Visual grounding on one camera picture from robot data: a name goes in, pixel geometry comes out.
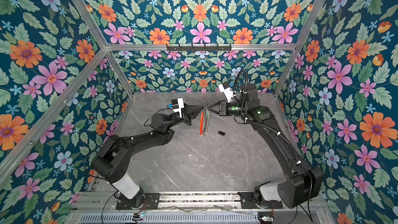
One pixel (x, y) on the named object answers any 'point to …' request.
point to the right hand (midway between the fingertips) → (210, 107)
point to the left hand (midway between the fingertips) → (203, 105)
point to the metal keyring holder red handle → (201, 123)
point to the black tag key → (221, 132)
